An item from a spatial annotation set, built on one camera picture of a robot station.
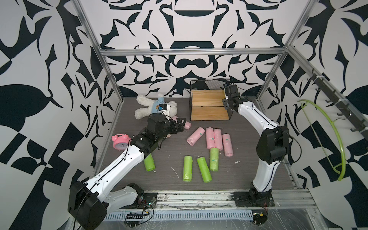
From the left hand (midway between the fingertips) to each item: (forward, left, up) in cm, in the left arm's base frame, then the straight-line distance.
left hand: (178, 117), depth 75 cm
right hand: (+19, -35, -6) cm, 40 cm away
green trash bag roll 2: (-18, -4, -23) cm, 30 cm away
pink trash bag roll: (+1, -10, -23) cm, 25 cm away
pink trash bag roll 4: (-5, -30, -24) cm, 39 cm away
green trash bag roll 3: (-20, -13, -24) cm, 34 cm away
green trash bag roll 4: (-14, -20, -22) cm, 33 cm away
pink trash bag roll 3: (0, -24, -23) cm, 34 cm away
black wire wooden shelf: (+21, -18, -10) cm, 30 cm away
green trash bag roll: (-15, +18, -24) cm, 33 cm away
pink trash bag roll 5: (+12, -6, -24) cm, 28 cm away
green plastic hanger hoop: (-31, -64, 0) cm, 71 cm away
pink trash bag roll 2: (0, -19, -23) cm, 30 cm away
